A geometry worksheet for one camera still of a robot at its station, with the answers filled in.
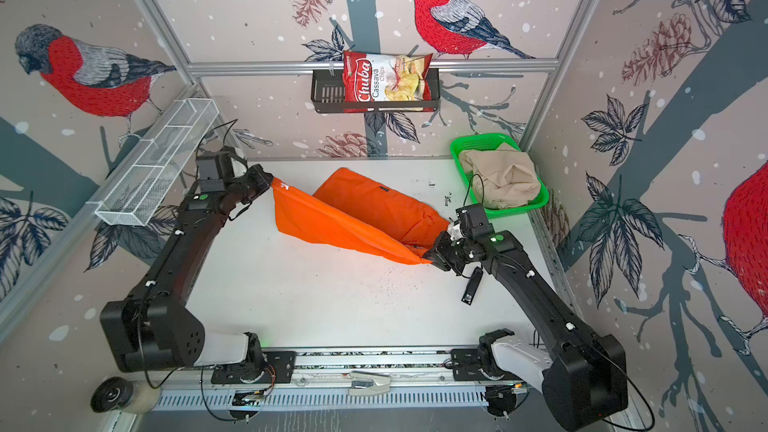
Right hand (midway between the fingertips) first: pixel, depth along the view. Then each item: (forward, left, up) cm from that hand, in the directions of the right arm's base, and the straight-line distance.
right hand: (419, 259), depth 77 cm
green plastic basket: (+27, -41, -7) cm, 50 cm away
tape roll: (-32, +64, -1) cm, 71 cm away
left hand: (+18, +42, +15) cm, 47 cm away
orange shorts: (+22, +21, -10) cm, 32 cm away
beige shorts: (+33, -29, -3) cm, 44 cm away
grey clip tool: (-26, +13, -12) cm, 32 cm away
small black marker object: (-2, -16, -12) cm, 20 cm away
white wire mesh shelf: (+8, +71, +19) cm, 74 cm away
